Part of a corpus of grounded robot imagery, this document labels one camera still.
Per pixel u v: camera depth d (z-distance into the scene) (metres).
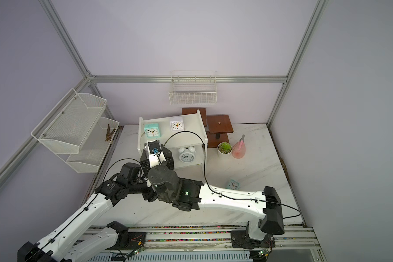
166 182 0.39
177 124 0.70
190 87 0.95
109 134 0.98
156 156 0.46
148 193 0.67
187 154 0.78
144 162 0.51
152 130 0.68
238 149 1.04
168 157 0.53
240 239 0.73
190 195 0.44
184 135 0.47
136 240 0.73
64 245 0.40
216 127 1.00
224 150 0.96
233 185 0.89
